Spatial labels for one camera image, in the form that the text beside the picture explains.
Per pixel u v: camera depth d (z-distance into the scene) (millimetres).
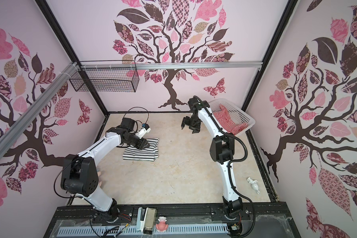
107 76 947
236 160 550
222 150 593
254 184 805
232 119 1129
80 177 454
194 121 811
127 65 918
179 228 698
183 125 855
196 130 855
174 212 756
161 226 683
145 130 813
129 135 696
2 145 509
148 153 939
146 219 696
